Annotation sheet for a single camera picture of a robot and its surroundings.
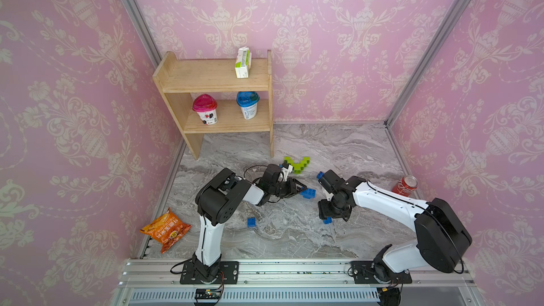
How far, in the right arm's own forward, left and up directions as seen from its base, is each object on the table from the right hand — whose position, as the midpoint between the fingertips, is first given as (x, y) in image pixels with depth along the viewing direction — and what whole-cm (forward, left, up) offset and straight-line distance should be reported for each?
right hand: (327, 215), depth 85 cm
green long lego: (+23, +9, 0) cm, 25 cm away
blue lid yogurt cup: (+38, +30, +29) cm, 56 cm away
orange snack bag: (-3, +62, +3) cm, 62 cm away
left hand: (+11, +7, +1) cm, 13 cm away
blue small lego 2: (-1, +30, -1) cm, 30 cm away
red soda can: (+8, -33, +6) cm, 34 cm away
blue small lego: (-2, 0, -1) cm, 2 cm away
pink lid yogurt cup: (+36, +46, +30) cm, 66 cm away
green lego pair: (+29, +13, -1) cm, 32 cm away
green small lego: (+27, +5, 0) cm, 27 cm away
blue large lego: (+10, +6, +1) cm, 11 cm away
